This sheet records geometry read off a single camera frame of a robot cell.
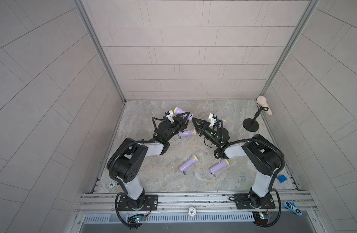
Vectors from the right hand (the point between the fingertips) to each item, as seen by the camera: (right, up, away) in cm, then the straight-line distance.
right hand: (191, 121), depth 80 cm
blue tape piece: (+49, -31, -2) cm, 58 cm away
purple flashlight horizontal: (0, -8, +13) cm, 16 cm away
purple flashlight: (-7, +6, 0) cm, 9 cm away
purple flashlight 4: (+23, -2, +18) cm, 29 cm away
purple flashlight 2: (+1, -23, +2) cm, 23 cm away
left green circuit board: (-24, -43, -15) cm, 52 cm away
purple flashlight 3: (+15, -25, 0) cm, 29 cm away
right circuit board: (+33, -45, -13) cm, 57 cm away
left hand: (+1, +3, 0) cm, 4 cm away
